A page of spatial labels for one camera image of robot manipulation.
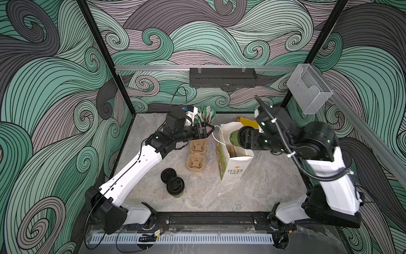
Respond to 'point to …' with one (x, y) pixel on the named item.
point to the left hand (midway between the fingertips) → (211, 128)
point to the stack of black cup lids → (167, 173)
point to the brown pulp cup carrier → (195, 160)
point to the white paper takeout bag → (231, 168)
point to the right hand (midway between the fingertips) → (248, 139)
